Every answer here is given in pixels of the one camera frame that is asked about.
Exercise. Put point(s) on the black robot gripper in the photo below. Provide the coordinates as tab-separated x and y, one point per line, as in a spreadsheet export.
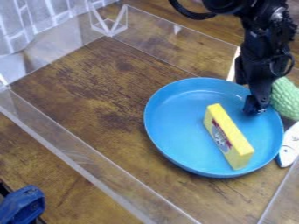
260	71

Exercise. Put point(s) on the green bumpy bitter gourd toy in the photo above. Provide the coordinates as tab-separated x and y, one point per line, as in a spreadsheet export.
285	98

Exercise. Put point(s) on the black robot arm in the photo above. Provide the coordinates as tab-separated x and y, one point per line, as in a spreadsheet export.
269	26

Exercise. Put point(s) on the blue round plastic tray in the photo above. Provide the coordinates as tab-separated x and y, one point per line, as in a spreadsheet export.
174	125

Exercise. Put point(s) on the yellow butter box toy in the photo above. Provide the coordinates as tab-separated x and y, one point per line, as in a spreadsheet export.
228	137

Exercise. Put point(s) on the white toy at right edge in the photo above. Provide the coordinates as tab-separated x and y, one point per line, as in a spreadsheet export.
289	151

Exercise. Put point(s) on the grey checked curtain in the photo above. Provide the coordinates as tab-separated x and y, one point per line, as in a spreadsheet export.
25	18

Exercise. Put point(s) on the blue clamp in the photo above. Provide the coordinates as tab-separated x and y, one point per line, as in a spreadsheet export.
24	206

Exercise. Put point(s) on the clear acrylic enclosure wall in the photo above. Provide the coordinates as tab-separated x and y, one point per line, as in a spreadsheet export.
76	91

